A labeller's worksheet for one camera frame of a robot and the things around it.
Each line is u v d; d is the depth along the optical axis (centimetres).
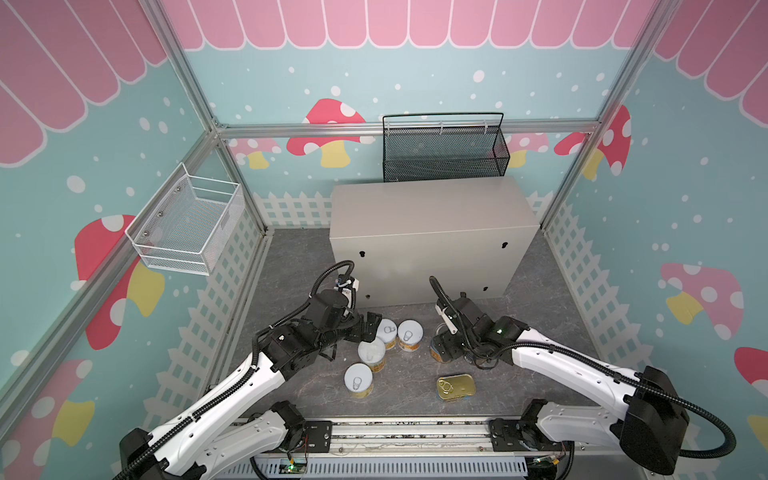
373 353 80
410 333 87
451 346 71
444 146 94
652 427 39
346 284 62
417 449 74
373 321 66
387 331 87
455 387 78
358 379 78
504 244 78
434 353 74
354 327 64
